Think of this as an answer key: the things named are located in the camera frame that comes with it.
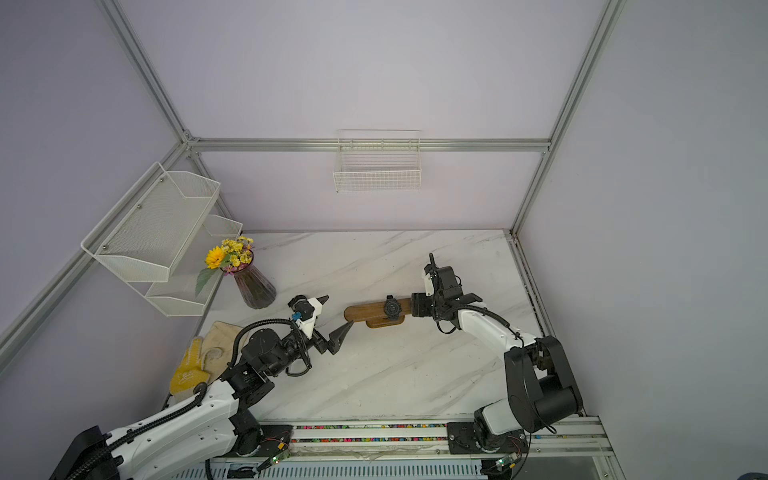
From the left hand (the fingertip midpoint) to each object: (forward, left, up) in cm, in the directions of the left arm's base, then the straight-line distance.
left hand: (337, 311), depth 74 cm
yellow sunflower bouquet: (+14, +32, +4) cm, 35 cm away
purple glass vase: (+15, +30, -12) cm, 35 cm away
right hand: (+10, -23, -14) cm, 29 cm away
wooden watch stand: (+6, -8, -13) cm, 17 cm away
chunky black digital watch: (+8, -14, -12) cm, 20 cm away
